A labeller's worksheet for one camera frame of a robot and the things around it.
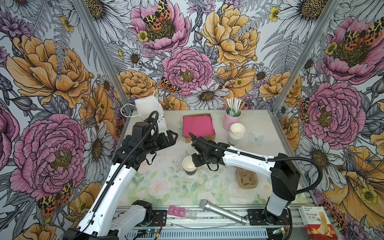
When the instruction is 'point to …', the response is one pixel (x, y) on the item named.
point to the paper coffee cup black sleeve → (188, 165)
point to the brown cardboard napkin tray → (211, 137)
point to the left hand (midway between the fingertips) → (170, 143)
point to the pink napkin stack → (199, 126)
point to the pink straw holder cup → (231, 117)
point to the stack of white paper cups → (236, 133)
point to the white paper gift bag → (145, 106)
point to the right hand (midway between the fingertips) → (196, 162)
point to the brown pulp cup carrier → (247, 179)
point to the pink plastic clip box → (182, 212)
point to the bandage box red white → (317, 223)
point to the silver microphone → (204, 204)
